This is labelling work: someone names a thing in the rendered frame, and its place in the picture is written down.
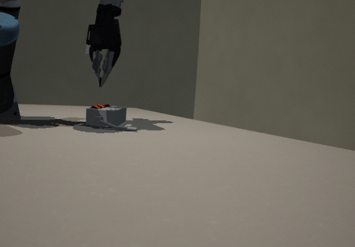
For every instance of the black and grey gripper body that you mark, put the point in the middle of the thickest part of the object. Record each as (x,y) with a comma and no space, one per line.
(104,34)

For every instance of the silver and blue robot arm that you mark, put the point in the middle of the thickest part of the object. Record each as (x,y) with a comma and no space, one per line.
(9,31)

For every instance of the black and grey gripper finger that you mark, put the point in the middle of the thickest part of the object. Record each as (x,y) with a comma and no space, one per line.
(96,58)
(110,59)

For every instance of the grey power strip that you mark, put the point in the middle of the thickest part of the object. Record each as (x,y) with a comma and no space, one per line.
(107,117)

